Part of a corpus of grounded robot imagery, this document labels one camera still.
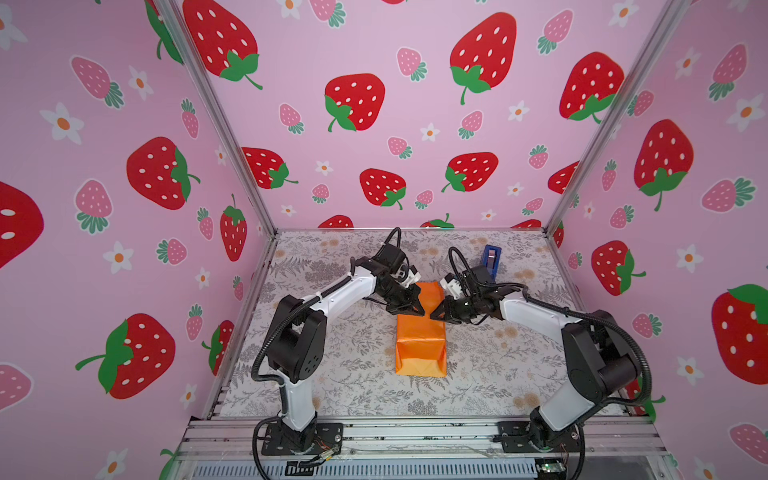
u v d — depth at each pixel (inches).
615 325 19.1
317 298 20.5
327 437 29.2
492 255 41.0
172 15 26.6
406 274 31.5
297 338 19.3
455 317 31.3
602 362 18.1
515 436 29.3
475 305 28.8
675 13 27.0
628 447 28.8
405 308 30.5
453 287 33.7
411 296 30.1
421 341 33.0
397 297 29.6
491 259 41.0
